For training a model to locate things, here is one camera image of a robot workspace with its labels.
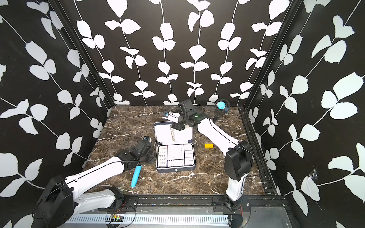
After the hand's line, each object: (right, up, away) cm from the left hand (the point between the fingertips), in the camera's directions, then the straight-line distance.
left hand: (154, 153), depth 85 cm
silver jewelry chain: (+11, +11, +3) cm, 16 cm away
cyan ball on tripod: (+41, +29, +1) cm, 51 cm away
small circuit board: (-16, -29, -14) cm, 37 cm away
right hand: (+11, +23, -1) cm, 25 cm away
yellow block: (+35, +2, +11) cm, 37 cm away
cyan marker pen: (-10, -12, -3) cm, 16 cm away
